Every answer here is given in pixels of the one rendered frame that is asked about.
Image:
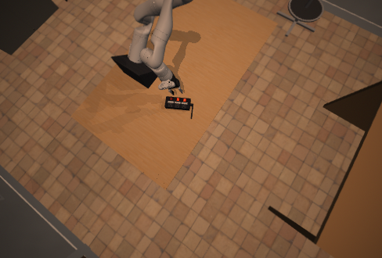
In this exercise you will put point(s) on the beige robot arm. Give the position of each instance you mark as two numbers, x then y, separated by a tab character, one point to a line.
145	13

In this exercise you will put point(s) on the black power strip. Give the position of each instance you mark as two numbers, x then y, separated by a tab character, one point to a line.
178	103

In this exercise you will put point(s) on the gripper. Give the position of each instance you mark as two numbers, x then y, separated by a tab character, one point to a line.
169	82

